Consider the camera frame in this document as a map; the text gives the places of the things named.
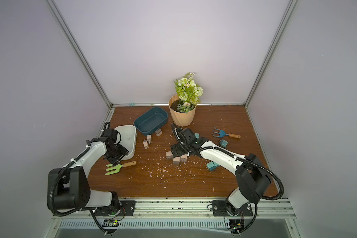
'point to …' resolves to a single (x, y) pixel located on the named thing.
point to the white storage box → (127, 138)
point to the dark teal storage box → (151, 121)
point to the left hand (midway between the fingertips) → (127, 154)
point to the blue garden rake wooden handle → (222, 134)
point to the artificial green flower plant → (189, 93)
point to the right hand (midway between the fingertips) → (177, 147)
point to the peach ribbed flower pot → (180, 118)
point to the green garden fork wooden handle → (117, 166)
